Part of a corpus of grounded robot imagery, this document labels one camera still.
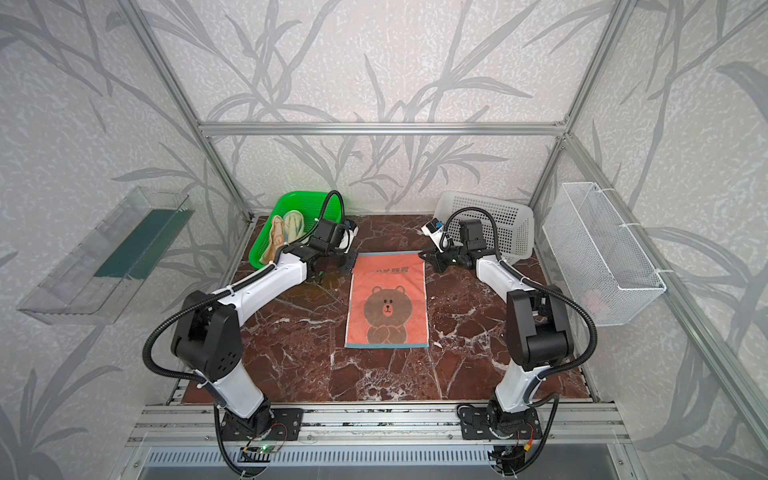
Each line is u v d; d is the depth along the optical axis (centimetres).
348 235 74
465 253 73
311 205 113
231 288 50
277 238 103
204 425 75
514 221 115
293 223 109
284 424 72
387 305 96
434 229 81
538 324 52
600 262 62
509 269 58
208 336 46
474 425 73
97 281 64
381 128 96
